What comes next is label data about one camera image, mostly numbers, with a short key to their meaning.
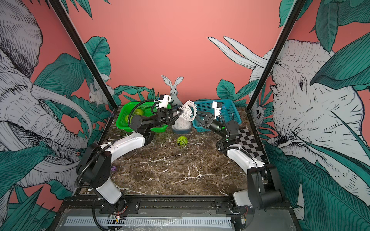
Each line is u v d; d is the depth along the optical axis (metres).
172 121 0.63
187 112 0.59
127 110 1.08
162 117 0.60
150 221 0.70
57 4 0.69
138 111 1.07
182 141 0.93
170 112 0.63
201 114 0.65
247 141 0.97
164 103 0.67
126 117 1.04
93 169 0.46
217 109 0.69
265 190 0.42
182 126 1.01
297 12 0.71
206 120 0.63
